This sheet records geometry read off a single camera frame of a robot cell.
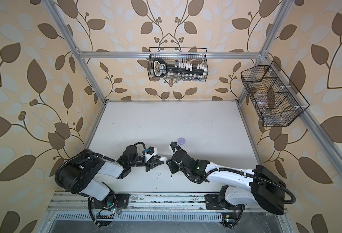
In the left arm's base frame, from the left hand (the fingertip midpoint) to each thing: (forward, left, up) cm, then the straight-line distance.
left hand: (161, 159), depth 81 cm
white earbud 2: (-8, -6, -7) cm, 12 cm away
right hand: (-1, -5, 0) cm, 5 cm away
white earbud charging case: (-1, -2, +1) cm, 2 cm away
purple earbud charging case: (+17, -12, -9) cm, 23 cm away
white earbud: (-6, +1, -8) cm, 10 cm away
